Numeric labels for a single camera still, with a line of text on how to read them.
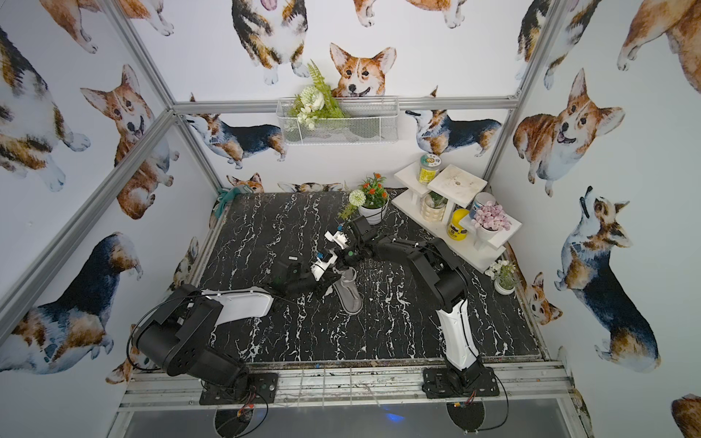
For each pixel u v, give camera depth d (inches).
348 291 34.7
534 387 29.5
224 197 46.9
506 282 34.9
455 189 36.4
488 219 31.3
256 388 28.9
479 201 33.8
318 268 30.4
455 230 39.1
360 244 31.2
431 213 41.8
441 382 28.8
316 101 30.5
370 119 36.4
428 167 38.5
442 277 21.9
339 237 34.7
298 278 30.1
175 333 17.7
